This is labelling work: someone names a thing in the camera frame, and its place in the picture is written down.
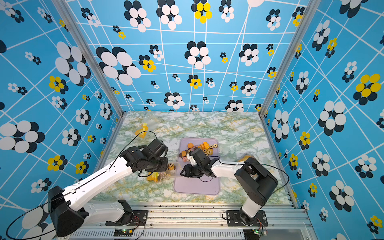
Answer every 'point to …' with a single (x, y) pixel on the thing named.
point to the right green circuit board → (251, 233)
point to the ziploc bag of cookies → (150, 123)
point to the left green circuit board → (123, 232)
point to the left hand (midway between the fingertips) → (168, 165)
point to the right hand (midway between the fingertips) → (184, 173)
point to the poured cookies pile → (206, 149)
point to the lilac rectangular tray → (202, 185)
